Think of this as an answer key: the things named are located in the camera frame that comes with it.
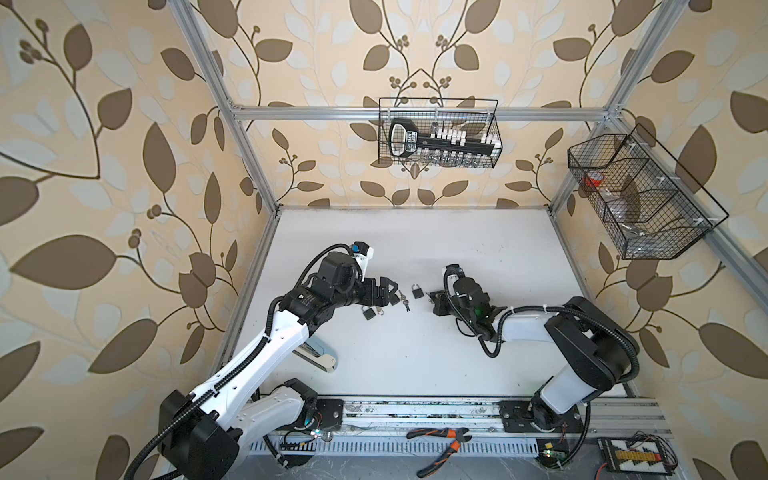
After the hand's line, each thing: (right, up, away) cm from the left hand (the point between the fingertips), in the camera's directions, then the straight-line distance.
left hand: (386, 282), depth 75 cm
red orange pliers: (+17, -36, -4) cm, 40 cm away
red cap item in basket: (+60, +29, +12) cm, 68 cm away
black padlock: (+9, -6, +22) cm, 25 cm away
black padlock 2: (-6, -12, +17) cm, 22 cm away
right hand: (+13, -7, +16) cm, 22 cm away
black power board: (+59, -38, -7) cm, 70 cm away
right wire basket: (+66, +20, 0) cm, 69 cm away
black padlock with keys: (+3, -8, +21) cm, 23 cm away
